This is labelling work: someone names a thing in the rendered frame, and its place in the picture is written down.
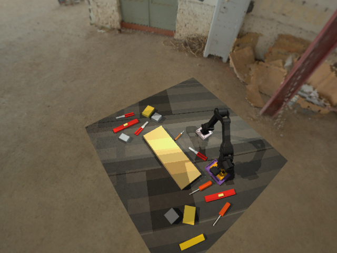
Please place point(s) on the orange-handled awl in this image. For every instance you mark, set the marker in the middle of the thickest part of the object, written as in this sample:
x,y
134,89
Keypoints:
x,y
223,211
207,184

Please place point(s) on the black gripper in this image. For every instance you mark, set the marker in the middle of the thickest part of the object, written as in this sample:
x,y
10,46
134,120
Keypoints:
x,y
215,170

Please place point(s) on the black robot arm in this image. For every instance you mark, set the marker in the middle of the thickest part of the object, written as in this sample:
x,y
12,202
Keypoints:
x,y
226,148

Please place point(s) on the purple rectangular tray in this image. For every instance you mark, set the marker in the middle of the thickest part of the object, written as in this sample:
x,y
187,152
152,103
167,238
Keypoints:
x,y
215,177

